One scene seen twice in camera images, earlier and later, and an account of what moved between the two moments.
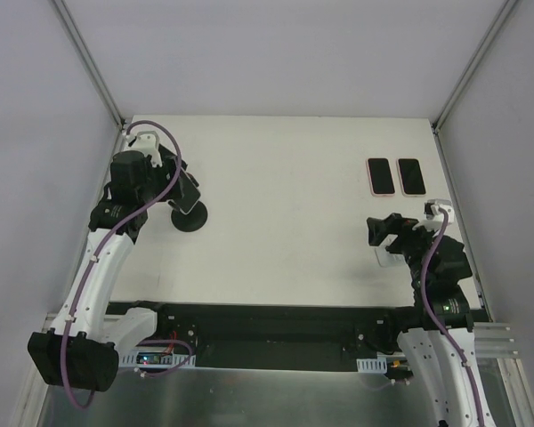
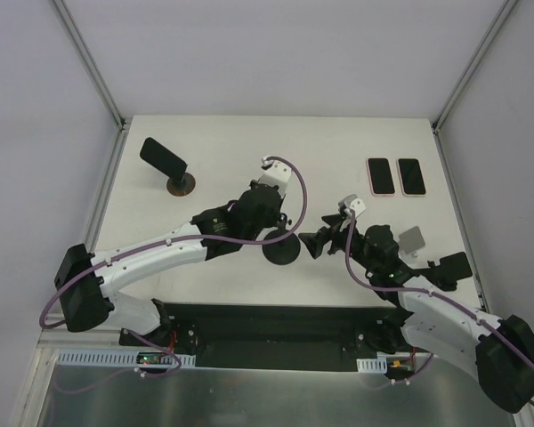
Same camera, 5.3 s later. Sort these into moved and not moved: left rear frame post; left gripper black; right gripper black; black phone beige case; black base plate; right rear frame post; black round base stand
Moved: black round base stand; right gripper black; left gripper black
Not moved: black phone beige case; black base plate; right rear frame post; left rear frame post
